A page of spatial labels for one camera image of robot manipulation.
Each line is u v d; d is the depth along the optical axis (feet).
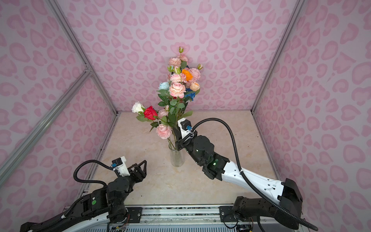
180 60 2.67
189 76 2.50
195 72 2.58
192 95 2.23
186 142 1.82
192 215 2.46
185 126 1.69
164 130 2.19
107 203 1.78
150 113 2.00
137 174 2.09
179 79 2.07
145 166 2.28
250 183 1.39
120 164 2.02
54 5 2.23
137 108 2.10
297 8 2.27
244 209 2.04
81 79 2.79
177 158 2.88
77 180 1.63
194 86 2.33
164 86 2.22
